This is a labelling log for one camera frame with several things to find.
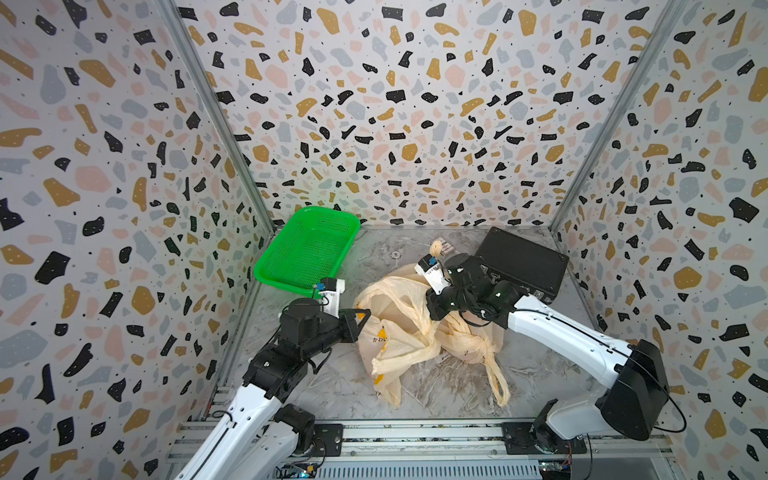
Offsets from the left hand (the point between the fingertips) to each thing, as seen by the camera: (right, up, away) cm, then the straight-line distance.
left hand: (373, 312), depth 70 cm
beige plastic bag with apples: (+6, -3, 0) cm, 7 cm away
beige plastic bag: (+23, -9, +6) cm, 25 cm away
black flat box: (+53, +8, +33) cm, 63 cm away
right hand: (+12, +2, +8) cm, 14 cm away
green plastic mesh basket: (-29, +17, +47) cm, 58 cm away
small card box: (+24, +16, +43) cm, 52 cm away
